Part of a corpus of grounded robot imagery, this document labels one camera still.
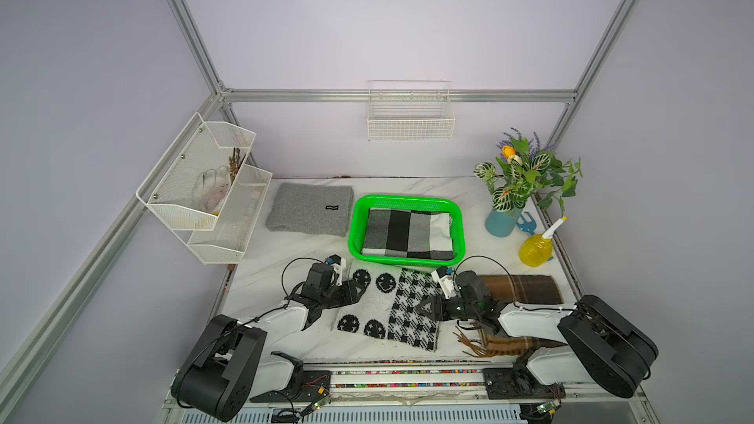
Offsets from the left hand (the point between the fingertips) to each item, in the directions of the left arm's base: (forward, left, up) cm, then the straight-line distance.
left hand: (360, 293), depth 89 cm
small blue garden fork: (+25, -60, +1) cm, 65 cm away
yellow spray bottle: (+16, -61, -1) cm, 63 cm away
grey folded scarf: (+31, +15, +3) cm, 35 cm away
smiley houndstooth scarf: (-7, -9, +3) cm, 11 cm away
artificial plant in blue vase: (+20, -45, +33) cm, 60 cm away
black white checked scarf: (+21, -16, +2) cm, 27 cm away
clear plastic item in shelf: (+16, +39, +29) cm, 52 cm away
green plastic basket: (+29, +1, +7) cm, 30 cm away
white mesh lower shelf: (+27, +48, -1) cm, 55 cm away
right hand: (-5, -19, -1) cm, 20 cm away
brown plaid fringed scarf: (0, -49, +2) cm, 49 cm away
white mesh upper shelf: (+19, +45, +30) cm, 57 cm away
